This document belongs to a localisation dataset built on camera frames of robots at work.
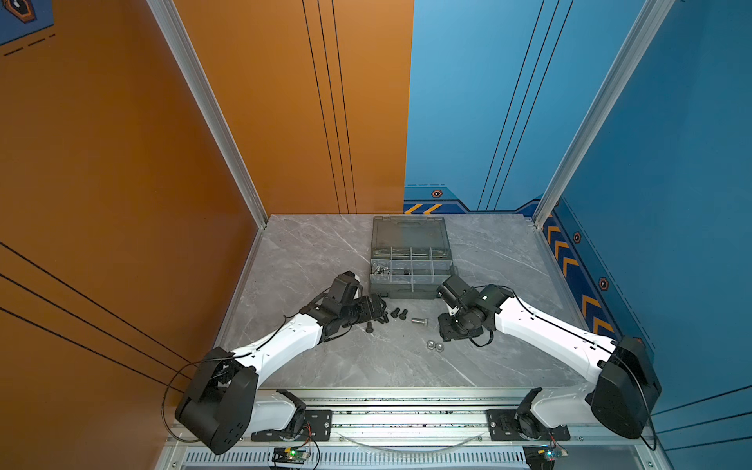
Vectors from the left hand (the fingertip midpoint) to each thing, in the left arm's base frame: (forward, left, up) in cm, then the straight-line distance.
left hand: (377, 306), depth 86 cm
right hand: (-8, -19, 0) cm, 21 cm away
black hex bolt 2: (+1, -6, -7) cm, 9 cm away
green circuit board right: (-35, -41, -10) cm, 55 cm away
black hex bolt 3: (+1, -8, -7) cm, 11 cm away
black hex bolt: (-3, +2, -8) cm, 9 cm away
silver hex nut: (-8, -16, -8) cm, 20 cm away
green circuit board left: (-36, +20, -10) cm, 42 cm away
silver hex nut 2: (-9, -19, -8) cm, 23 cm away
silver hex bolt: (-2, -14, -7) cm, 16 cm away
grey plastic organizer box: (+21, -11, -3) cm, 24 cm away
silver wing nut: (+18, 0, -7) cm, 19 cm away
